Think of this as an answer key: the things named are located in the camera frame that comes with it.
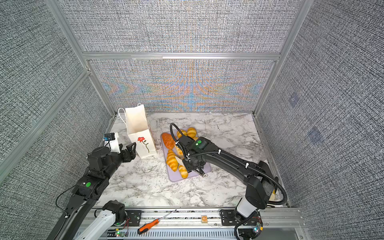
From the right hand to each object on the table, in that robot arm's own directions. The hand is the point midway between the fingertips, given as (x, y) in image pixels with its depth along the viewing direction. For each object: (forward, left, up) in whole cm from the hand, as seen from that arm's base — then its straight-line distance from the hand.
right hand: (191, 165), depth 79 cm
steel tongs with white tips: (-6, -3, +6) cm, 9 cm away
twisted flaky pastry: (+12, +7, -7) cm, 16 cm away
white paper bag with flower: (+12, +27, +10) cm, 31 cm away
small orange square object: (-22, -6, -12) cm, 26 cm away
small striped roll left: (+27, +9, -8) cm, 29 cm away
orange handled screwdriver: (-25, +21, -11) cm, 35 cm away
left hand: (+5, +29, +14) cm, 33 cm away
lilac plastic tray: (-1, +9, -12) cm, 15 cm away
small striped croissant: (+1, +5, -9) cm, 10 cm away
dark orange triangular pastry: (+22, +15, -7) cm, 27 cm away
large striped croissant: (+7, +12, -7) cm, 15 cm away
